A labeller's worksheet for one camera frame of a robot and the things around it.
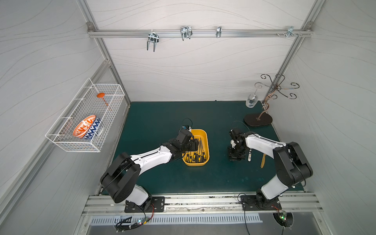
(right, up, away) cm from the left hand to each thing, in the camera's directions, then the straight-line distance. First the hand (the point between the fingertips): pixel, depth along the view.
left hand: (196, 143), depth 86 cm
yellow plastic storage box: (+5, +4, +9) cm, 11 cm away
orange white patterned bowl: (-52, +11, -23) cm, 57 cm away
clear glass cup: (+37, +27, +9) cm, 47 cm away
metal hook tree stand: (+49, +14, +20) cm, 55 cm away
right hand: (+22, -10, +4) cm, 24 cm away
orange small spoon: (-52, +28, -8) cm, 60 cm away
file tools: (+2, -9, +4) cm, 10 cm away
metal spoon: (+33, -10, +4) cm, 35 cm away
